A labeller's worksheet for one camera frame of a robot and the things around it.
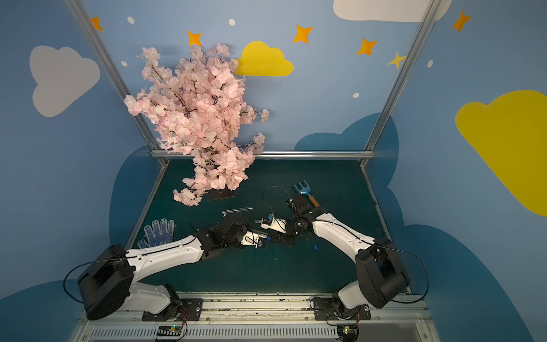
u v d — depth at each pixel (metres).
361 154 1.15
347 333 0.73
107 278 0.42
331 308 0.75
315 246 0.89
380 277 0.43
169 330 0.73
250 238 0.72
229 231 0.64
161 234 0.93
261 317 0.73
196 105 0.67
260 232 0.78
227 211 1.01
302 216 0.67
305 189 1.08
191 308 0.75
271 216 0.71
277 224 0.70
